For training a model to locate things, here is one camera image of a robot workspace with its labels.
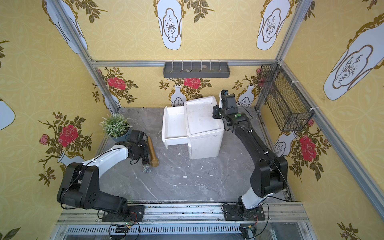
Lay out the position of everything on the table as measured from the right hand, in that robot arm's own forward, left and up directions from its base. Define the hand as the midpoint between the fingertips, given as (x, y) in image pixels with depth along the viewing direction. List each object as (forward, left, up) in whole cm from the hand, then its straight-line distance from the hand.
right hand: (212, 110), depth 85 cm
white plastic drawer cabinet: (-16, +4, 0) cm, 17 cm away
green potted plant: (-8, +56, -8) cm, 57 cm away
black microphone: (-28, +35, -18) cm, 48 cm away
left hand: (-17, +40, -21) cm, 48 cm away
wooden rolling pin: (-23, +33, -21) cm, 45 cm away
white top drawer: (-8, +22, -9) cm, 24 cm away
